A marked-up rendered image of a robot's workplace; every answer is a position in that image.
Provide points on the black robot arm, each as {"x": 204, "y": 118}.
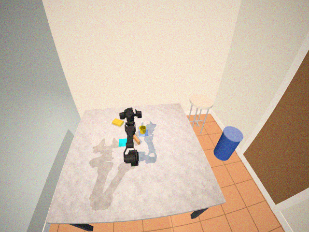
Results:
{"x": 130, "y": 129}

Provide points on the yellow block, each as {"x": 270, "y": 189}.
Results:
{"x": 118, "y": 122}

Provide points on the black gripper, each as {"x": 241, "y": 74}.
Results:
{"x": 122, "y": 115}

